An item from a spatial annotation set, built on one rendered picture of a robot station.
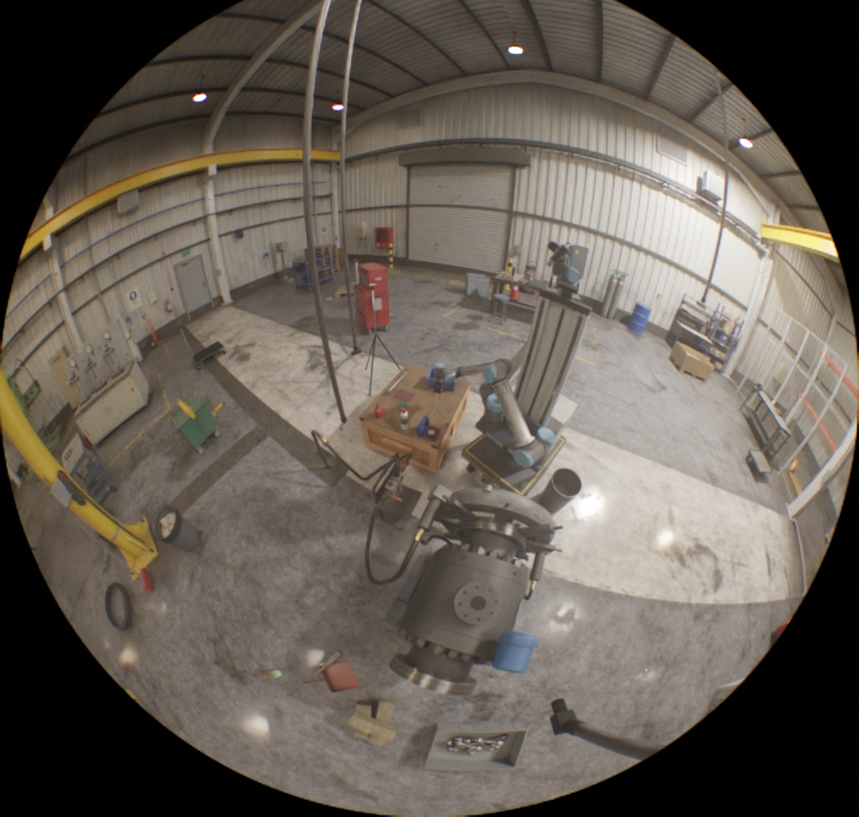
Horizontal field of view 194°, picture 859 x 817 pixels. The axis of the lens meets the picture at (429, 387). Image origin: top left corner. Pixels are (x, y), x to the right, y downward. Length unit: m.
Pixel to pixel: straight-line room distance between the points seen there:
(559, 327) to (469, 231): 8.15
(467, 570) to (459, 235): 9.50
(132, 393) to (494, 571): 5.97
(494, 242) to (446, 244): 1.89
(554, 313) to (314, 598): 2.70
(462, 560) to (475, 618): 0.31
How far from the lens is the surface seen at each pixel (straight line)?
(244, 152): 11.27
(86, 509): 3.33
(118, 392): 5.98
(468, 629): 1.28
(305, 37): 9.03
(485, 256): 9.44
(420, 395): 2.58
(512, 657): 1.20
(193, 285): 10.65
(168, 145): 11.60
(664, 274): 9.64
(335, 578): 2.26
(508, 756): 2.67
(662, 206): 9.68
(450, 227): 9.89
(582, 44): 9.34
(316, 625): 2.29
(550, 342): 1.74
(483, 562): 1.32
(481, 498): 1.37
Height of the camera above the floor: 2.15
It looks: 39 degrees down
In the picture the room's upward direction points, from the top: 2 degrees clockwise
